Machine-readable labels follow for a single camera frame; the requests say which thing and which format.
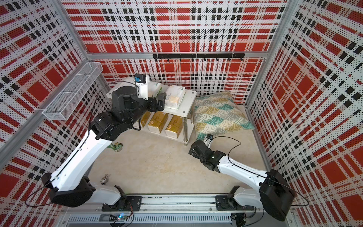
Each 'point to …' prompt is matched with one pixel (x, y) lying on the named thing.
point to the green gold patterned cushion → (216, 113)
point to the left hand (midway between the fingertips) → (158, 93)
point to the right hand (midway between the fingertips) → (199, 149)
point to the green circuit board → (122, 217)
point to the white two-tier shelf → (185, 110)
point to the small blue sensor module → (103, 179)
